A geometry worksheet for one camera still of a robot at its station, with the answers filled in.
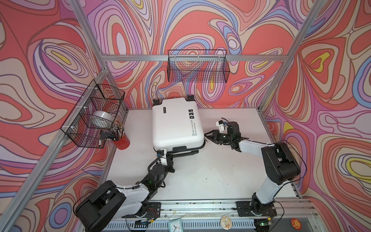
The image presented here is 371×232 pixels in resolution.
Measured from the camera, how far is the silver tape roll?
708 millimetres

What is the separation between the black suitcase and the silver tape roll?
0.24 metres

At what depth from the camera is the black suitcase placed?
Result: 81 centimetres
